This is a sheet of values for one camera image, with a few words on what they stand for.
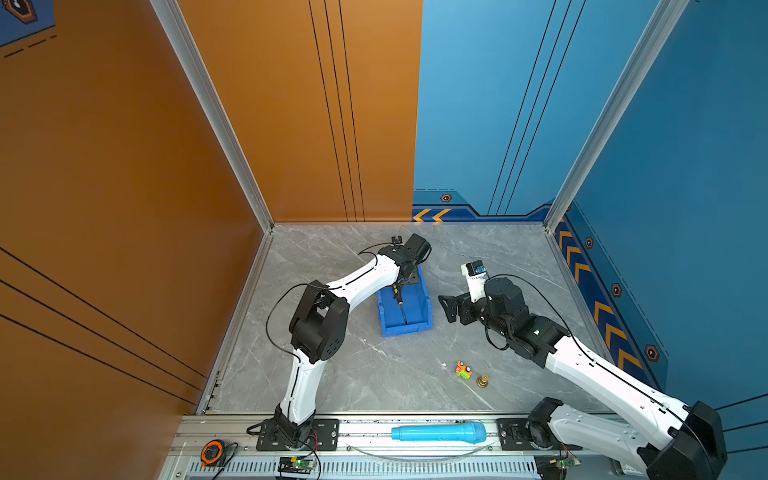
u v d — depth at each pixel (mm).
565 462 696
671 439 391
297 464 707
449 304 669
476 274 655
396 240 862
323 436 737
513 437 725
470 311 676
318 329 526
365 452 725
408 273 683
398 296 994
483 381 794
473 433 710
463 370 810
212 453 684
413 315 943
